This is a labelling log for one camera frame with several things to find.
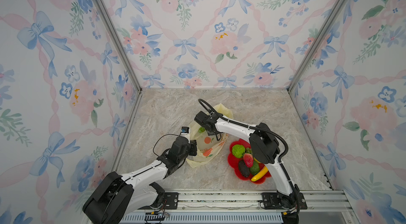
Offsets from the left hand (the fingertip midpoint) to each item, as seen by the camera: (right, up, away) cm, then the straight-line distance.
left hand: (197, 140), depth 86 cm
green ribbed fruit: (+30, -13, -7) cm, 33 cm away
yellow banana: (+32, -14, -10) cm, 36 cm away
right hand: (+12, +6, +10) cm, 16 cm away
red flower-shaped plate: (+19, -10, -4) cm, 22 cm away
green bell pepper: (+22, -5, -3) cm, 22 cm away
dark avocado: (+24, -13, -8) cm, 28 cm away
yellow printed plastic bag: (+5, -4, +2) cm, 7 cm away
